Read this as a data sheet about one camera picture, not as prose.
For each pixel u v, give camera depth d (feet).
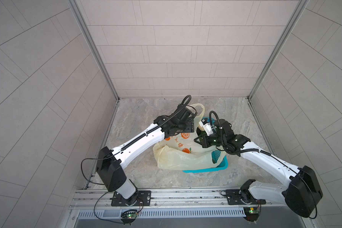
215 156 2.33
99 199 2.33
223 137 1.96
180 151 2.27
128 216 2.11
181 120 1.88
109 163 1.33
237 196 2.33
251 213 2.22
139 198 2.31
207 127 2.32
